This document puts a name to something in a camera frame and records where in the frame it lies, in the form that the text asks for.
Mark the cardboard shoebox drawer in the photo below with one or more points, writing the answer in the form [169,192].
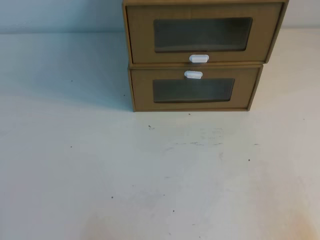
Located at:
[216,31]
[221,88]

